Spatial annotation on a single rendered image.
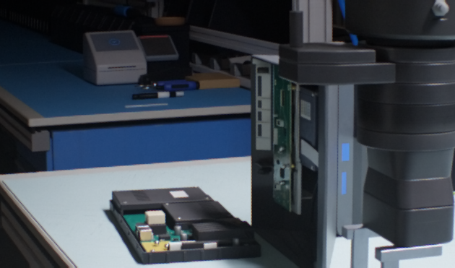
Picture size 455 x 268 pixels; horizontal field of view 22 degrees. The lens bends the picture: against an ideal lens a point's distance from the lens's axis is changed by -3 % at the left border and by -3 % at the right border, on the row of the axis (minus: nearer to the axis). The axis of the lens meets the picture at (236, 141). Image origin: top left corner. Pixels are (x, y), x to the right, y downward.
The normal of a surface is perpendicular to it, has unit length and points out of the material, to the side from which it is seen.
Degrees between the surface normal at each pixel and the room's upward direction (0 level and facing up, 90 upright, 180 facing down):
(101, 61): 40
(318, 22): 90
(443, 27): 90
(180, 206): 0
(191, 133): 90
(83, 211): 0
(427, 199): 70
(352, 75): 90
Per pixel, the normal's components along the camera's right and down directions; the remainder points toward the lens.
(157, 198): 0.00, -0.98
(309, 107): -0.96, 0.05
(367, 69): 0.27, 0.17
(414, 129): -0.05, 0.18
